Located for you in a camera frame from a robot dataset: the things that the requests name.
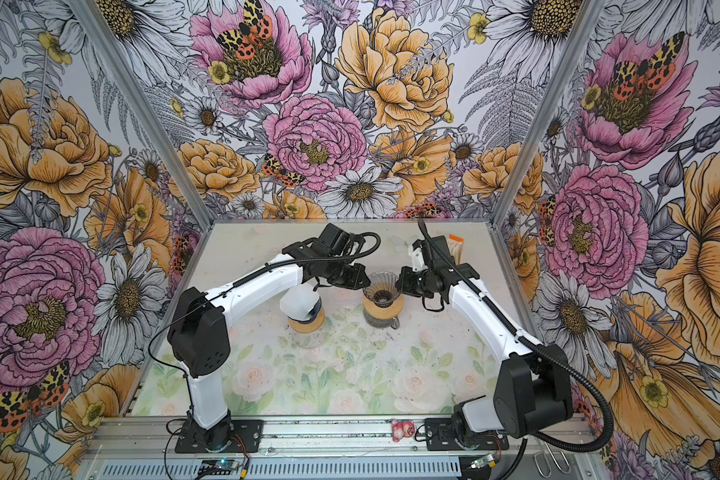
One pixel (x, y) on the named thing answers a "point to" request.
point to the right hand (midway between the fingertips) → (397, 294)
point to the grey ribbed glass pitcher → (392, 322)
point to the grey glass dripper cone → (382, 289)
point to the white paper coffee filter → (297, 300)
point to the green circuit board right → (487, 460)
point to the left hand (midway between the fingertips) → (365, 290)
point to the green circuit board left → (217, 467)
